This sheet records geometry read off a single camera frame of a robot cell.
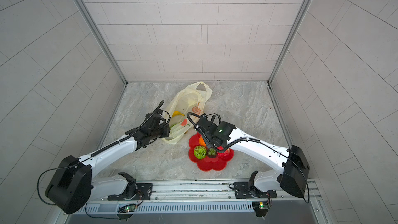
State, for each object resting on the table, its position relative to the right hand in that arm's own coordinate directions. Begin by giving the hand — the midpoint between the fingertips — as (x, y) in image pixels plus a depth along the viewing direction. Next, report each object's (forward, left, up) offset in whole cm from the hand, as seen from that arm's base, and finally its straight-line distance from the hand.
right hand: (211, 137), depth 78 cm
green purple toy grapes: (-6, 0, -6) cm, 8 cm away
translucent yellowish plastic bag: (+32, +12, -7) cm, 35 cm away
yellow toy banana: (+21, +20, -7) cm, 30 cm away
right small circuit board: (-29, -20, -12) cm, 37 cm away
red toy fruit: (-7, -6, -5) cm, 10 cm away
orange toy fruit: (+1, +5, -6) cm, 8 cm away
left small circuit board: (-26, +38, -7) cm, 46 cm away
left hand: (+10, +21, -4) cm, 24 cm away
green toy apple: (-5, +6, -4) cm, 9 cm away
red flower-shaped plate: (-9, -2, -11) cm, 15 cm away
